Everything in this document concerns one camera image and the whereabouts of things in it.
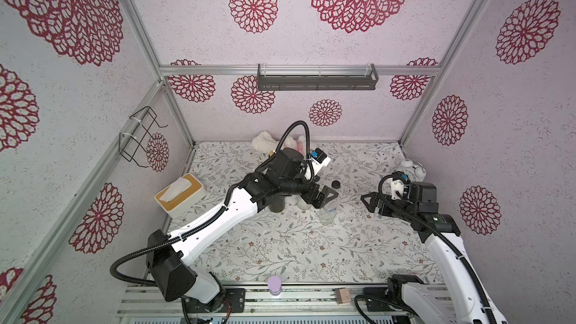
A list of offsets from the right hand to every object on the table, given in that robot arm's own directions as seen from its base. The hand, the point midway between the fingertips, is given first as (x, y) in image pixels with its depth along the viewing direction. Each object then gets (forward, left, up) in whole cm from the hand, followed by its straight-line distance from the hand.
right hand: (371, 197), depth 78 cm
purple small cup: (-27, +33, -8) cm, 43 cm away
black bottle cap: (0, +13, +7) cm, 15 cm away
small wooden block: (-28, +11, -16) cm, 34 cm away
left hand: (-3, +17, +10) cm, 20 cm away
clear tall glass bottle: (-11, +25, +13) cm, 30 cm away
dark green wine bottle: (+6, +35, -15) cm, 38 cm away
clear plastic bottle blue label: (+1, +13, -16) cm, 21 cm away
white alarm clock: (+17, -24, -9) cm, 31 cm away
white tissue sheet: (+10, +78, -12) cm, 80 cm away
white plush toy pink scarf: (+34, +42, -7) cm, 55 cm away
